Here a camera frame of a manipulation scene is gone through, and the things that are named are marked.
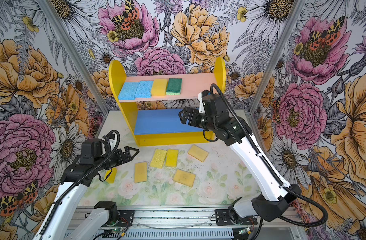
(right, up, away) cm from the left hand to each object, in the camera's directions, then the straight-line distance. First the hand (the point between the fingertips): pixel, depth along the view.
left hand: (132, 158), depth 73 cm
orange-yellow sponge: (-1, -11, +15) cm, 19 cm away
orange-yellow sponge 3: (+33, -2, +24) cm, 41 cm away
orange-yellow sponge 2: (+25, -14, +13) cm, 31 cm away
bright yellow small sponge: (+16, -5, +22) cm, 28 cm away
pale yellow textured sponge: (+8, -5, +22) cm, 24 cm away
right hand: (+26, +18, -7) cm, 33 cm away
